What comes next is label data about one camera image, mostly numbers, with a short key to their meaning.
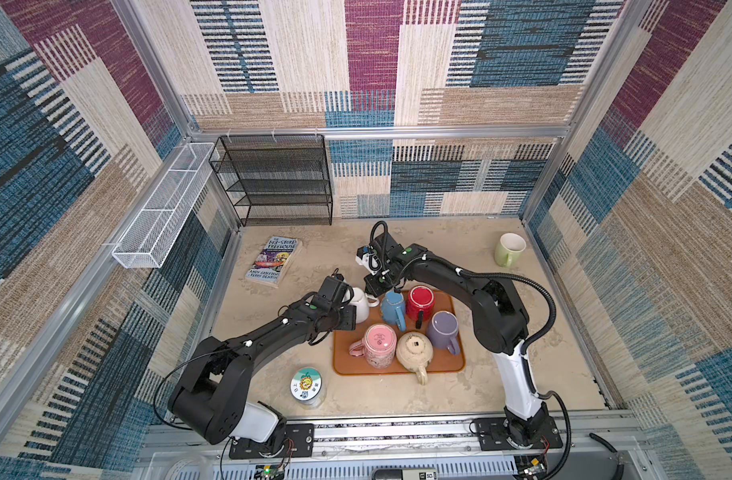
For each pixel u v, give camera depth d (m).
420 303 0.87
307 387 0.74
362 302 0.87
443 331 0.82
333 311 0.70
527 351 0.57
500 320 0.55
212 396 0.42
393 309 0.86
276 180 1.10
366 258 0.86
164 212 0.76
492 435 0.73
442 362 0.85
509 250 0.99
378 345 0.76
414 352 0.78
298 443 0.73
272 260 1.06
